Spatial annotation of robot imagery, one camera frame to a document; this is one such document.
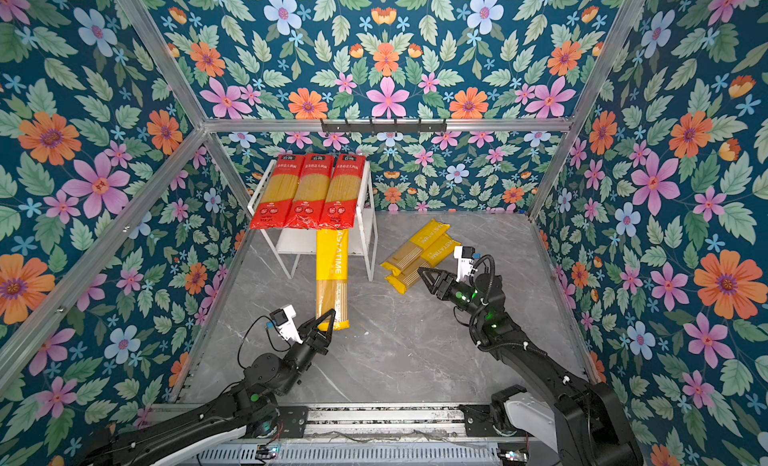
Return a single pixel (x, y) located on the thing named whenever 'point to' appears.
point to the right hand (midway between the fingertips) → (423, 270)
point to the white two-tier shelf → (363, 239)
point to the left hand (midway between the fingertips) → (335, 309)
